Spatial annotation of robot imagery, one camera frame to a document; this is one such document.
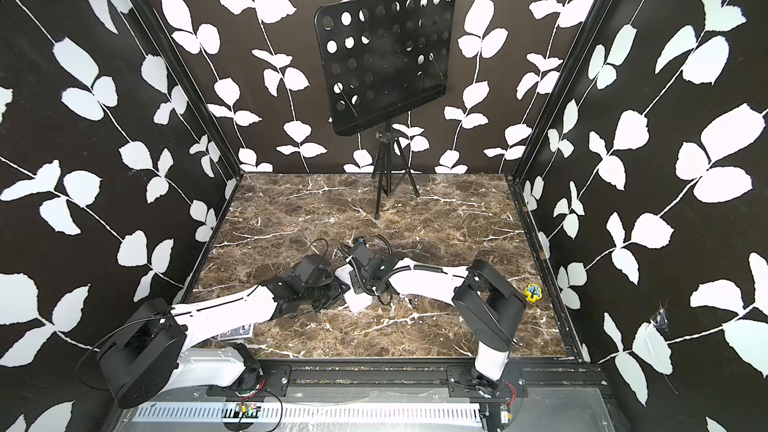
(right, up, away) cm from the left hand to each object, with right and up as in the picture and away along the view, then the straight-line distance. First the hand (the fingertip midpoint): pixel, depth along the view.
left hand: (353, 287), depth 85 cm
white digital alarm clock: (+1, -4, -1) cm, 4 cm away
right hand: (0, +3, +2) cm, 4 cm away
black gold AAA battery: (+17, -6, +3) cm, 18 cm away
